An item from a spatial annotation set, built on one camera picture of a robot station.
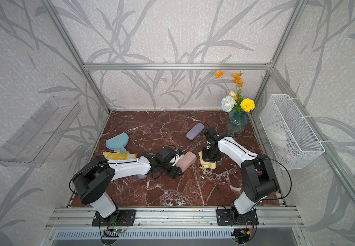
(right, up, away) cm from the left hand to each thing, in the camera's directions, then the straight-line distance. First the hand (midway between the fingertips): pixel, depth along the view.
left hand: (179, 171), depth 88 cm
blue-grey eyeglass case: (+11, +23, +18) cm, 31 cm away
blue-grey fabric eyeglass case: (-21, -2, -3) cm, 21 cm away
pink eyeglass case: (+5, +6, +2) cm, 8 cm away
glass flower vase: (+37, +29, +11) cm, 48 cm away
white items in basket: (+51, +21, -11) cm, 56 cm away
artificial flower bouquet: (+30, +39, -9) cm, 50 cm away
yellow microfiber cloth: (+15, +6, -5) cm, 17 cm away
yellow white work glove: (-39, +8, +8) cm, 41 cm away
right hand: (+15, +7, +1) cm, 17 cm away
